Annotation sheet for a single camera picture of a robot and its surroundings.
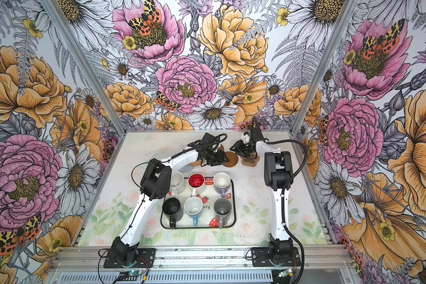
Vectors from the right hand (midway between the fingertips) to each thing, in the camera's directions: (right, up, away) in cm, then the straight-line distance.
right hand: (232, 153), depth 107 cm
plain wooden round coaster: (0, -4, -1) cm, 4 cm away
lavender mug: (-7, -15, -11) cm, 20 cm away
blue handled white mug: (-21, -25, -20) cm, 38 cm away
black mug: (-30, -26, -22) cm, 46 cm away
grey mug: (-7, -25, -22) cm, 34 cm away
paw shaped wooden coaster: (+11, -5, -2) cm, 12 cm away
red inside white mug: (-20, -14, -13) cm, 28 cm away
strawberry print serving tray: (-16, -27, -20) cm, 37 cm away
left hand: (-5, -6, -6) cm, 10 cm away
